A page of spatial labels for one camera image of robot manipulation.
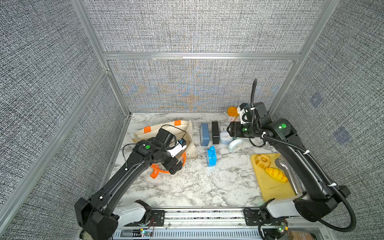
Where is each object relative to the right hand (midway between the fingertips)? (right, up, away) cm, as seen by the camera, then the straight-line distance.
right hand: (233, 125), depth 70 cm
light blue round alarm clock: (+3, -8, +31) cm, 32 cm away
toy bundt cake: (+24, -21, +20) cm, 38 cm away
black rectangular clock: (-3, -5, +30) cm, 31 cm away
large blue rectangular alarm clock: (-10, -6, +35) cm, 37 cm away
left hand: (-27, -17, +4) cm, 32 cm away
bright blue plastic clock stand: (-8, -18, +15) cm, 25 cm away
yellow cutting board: (+27, -33, +15) cm, 45 cm away
